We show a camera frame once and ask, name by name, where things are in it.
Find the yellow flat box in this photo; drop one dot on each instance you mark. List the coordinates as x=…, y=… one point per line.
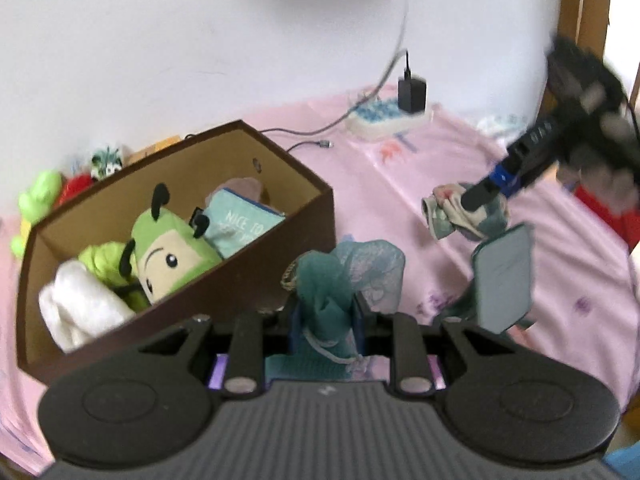
x=152, y=149

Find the white power strip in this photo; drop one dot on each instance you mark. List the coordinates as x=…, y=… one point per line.
x=380, y=119

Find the purple tissue pack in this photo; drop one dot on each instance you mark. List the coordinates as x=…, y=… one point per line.
x=289, y=367

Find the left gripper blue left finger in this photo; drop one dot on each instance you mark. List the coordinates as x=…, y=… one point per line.
x=295, y=328

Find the white fluffy towel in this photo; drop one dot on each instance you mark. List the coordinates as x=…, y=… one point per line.
x=77, y=308

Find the green bug plush toy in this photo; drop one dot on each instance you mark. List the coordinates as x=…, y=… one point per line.
x=169, y=252

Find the mint green cloth pouch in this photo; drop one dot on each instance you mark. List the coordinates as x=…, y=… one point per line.
x=236, y=221

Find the black power adapter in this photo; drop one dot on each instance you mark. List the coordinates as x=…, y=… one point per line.
x=411, y=91

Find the person's right hand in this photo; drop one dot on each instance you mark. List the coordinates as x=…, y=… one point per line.
x=604, y=159

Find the teal mesh bath pouf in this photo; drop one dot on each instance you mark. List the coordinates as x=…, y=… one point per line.
x=324, y=284

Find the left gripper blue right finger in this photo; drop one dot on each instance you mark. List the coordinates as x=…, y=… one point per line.
x=362, y=317

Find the brown cardboard box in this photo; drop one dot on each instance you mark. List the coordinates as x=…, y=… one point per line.
x=233, y=156

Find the red plush toy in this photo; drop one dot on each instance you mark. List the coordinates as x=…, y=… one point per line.
x=74, y=186

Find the green yellow crocodile plush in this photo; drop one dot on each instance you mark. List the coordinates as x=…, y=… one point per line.
x=34, y=204

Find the grey patterned fuzzy socks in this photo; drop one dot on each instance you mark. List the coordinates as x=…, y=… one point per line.
x=444, y=214

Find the neon green cloth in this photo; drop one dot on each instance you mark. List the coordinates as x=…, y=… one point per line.
x=103, y=262

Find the small panda plush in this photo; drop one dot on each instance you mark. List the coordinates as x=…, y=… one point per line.
x=105, y=163

